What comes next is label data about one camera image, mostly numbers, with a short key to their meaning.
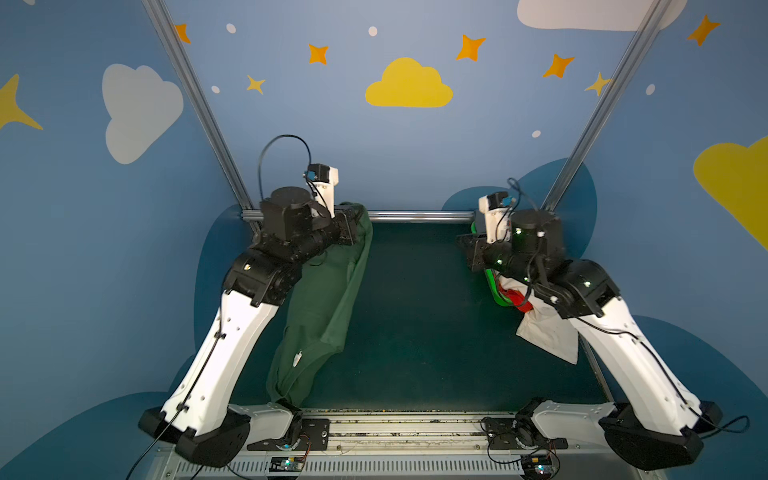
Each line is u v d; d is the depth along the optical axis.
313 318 0.60
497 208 0.52
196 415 0.36
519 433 0.68
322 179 0.49
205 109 0.85
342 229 0.52
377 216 1.65
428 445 0.73
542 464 0.72
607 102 0.85
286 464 0.71
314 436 0.75
